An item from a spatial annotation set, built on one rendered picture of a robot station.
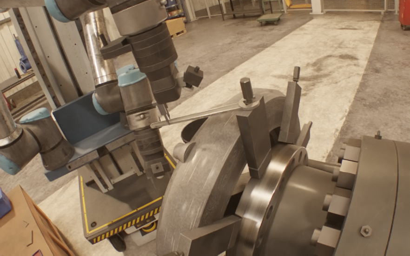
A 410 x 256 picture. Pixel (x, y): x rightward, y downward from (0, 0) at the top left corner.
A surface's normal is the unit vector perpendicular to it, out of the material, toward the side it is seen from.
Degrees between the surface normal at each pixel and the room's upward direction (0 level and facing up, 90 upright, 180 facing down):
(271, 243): 57
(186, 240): 50
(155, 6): 90
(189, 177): 31
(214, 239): 90
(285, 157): 9
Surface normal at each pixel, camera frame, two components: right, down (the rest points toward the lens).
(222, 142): 0.08, -0.48
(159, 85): -0.11, 0.25
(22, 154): 0.95, 0.16
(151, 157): 0.27, 0.15
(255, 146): 0.77, 0.14
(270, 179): -0.36, -0.72
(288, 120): -0.61, -0.15
